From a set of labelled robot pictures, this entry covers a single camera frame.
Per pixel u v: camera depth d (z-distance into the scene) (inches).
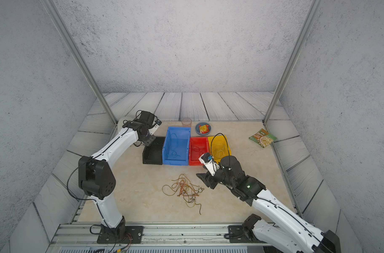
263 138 42.9
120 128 37.8
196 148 41.1
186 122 45.2
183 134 43.7
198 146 41.3
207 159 24.1
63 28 29.9
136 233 28.6
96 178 19.1
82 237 30.1
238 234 29.0
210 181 24.9
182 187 34.3
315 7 27.6
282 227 17.5
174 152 40.7
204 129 44.0
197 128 44.7
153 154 42.3
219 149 41.5
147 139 32.3
